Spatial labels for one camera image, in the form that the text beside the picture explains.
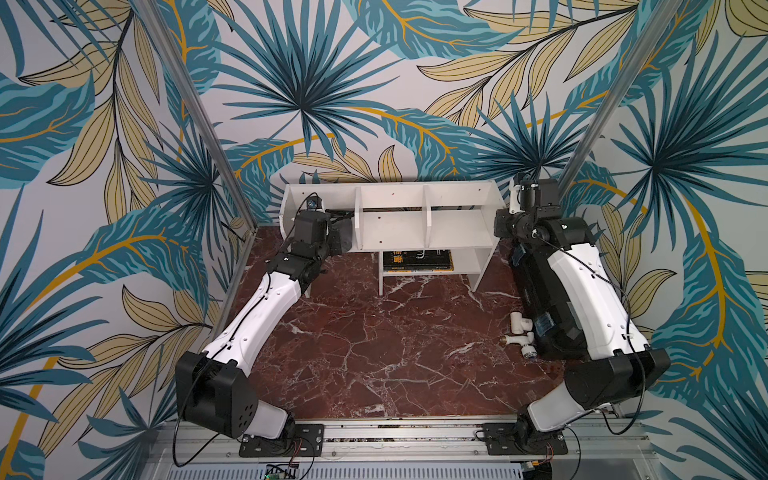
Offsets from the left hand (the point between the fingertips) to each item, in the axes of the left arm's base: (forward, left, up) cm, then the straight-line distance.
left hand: (331, 234), depth 81 cm
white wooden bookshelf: (+5, -24, -2) cm, 25 cm away
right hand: (+2, -45, +6) cm, 46 cm away
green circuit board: (-52, +10, -29) cm, 60 cm away
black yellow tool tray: (+1, -25, -13) cm, 28 cm away
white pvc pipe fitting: (-16, -56, -25) cm, 64 cm away
